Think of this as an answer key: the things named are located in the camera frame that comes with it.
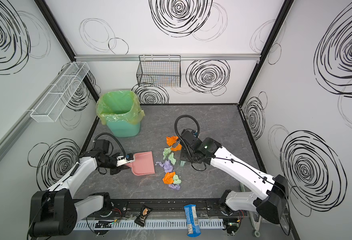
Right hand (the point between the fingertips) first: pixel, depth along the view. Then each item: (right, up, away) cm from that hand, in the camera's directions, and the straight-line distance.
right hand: (180, 157), depth 73 cm
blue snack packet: (+6, -31, -5) cm, 32 cm away
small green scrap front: (-2, -14, +8) cm, 17 cm away
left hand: (-31, -6, +12) cm, 34 cm away
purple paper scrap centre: (-8, -8, +14) cm, 18 cm away
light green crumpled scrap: (-5, -5, +16) cm, 18 cm away
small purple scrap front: (-2, -17, +6) cm, 18 cm away
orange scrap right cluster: (-1, +1, +21) cm, 21 cm away
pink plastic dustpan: (-22, -8, +16) cm, 28 cm away
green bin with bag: (-42, +25, +31) cm, 57 cm away
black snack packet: (-19, -28, -3) cm, 34 cm away
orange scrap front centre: (-7, -14, +10) cm, 18 cm away
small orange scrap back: (-6, +4, +26) cm, 27 cm away
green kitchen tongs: (+34, -32, -6) cm, 48 cm away
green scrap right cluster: (-9, -1, +18) cm, 20 cm away
